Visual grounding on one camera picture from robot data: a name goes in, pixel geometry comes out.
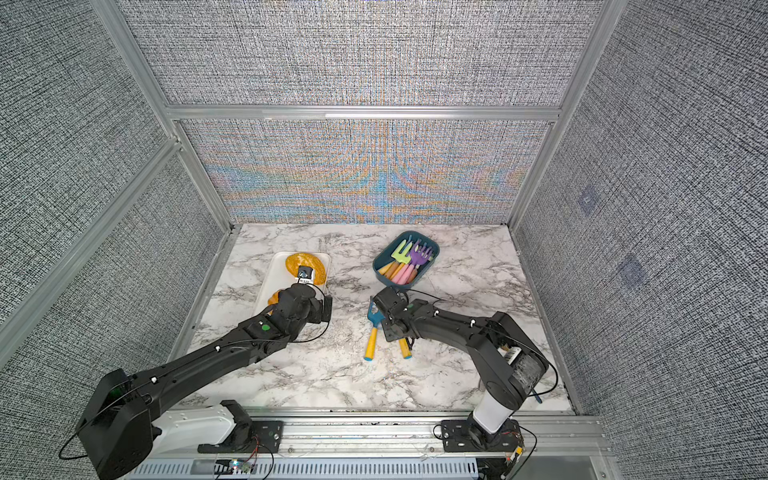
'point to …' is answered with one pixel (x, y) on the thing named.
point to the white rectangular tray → (279, 277)
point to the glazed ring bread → (274, 298)
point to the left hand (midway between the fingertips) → (320, 293)
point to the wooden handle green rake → (401, 258)
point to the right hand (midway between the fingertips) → (395, 319)
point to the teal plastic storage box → (386, 255)
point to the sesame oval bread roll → (294, 261)
